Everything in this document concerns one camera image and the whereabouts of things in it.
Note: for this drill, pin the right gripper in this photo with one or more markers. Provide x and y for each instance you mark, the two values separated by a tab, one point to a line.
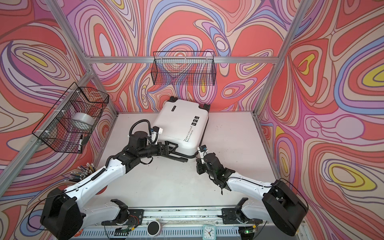
199	166

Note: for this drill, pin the black wire basket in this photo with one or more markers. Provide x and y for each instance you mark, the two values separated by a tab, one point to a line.
59	133
184	68

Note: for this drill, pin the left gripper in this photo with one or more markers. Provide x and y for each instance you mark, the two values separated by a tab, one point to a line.
165	152

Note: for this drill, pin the black white suitcase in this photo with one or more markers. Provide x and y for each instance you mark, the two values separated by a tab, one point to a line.
184	124

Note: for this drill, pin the black wire basket left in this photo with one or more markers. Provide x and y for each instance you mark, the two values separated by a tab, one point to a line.
59	133

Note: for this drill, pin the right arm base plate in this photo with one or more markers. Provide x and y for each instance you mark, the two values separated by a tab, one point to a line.
231	216

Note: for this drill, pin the black marker pen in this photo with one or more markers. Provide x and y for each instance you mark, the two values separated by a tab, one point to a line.
80	144

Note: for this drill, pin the small teal clock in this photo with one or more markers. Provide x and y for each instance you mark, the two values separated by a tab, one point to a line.
209	232

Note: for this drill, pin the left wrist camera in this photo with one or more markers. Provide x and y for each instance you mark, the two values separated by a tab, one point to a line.
141	139

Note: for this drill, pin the black wire basket back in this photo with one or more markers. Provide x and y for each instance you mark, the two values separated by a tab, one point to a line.
184	68

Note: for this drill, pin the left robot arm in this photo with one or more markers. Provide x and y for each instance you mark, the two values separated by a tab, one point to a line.
64	212

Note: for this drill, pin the silver tape roll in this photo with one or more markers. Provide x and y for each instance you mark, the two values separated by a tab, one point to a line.
83	121

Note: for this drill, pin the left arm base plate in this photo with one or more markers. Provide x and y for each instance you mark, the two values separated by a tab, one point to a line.
130	218

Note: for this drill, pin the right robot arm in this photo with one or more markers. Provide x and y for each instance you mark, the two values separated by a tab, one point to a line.
274	202

